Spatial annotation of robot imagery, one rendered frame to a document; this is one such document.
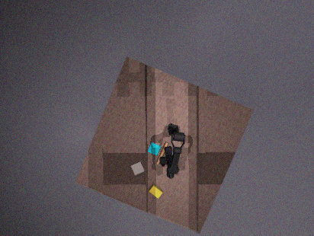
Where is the yellow flat block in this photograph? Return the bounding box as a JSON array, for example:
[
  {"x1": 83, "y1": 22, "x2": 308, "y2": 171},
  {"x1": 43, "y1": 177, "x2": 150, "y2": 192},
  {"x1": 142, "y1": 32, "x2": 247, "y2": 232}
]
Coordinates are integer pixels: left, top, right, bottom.
[{"x1": 149, "y1": 184, "x2": 163, "y2": 198}]

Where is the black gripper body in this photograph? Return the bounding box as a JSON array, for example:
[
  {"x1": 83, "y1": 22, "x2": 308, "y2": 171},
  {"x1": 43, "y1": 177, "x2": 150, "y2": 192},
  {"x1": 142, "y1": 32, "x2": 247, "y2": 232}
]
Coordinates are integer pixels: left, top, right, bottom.
[{"x1": 164, "y1": 146, "x2": 172, "y2": 161}]

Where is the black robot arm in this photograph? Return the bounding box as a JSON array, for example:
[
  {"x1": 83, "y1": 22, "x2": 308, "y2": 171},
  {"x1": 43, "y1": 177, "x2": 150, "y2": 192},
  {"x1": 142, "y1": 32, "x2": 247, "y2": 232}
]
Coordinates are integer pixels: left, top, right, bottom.
[{"x1": 159, "y1": 123, "x2": 185, "y2": 179}]

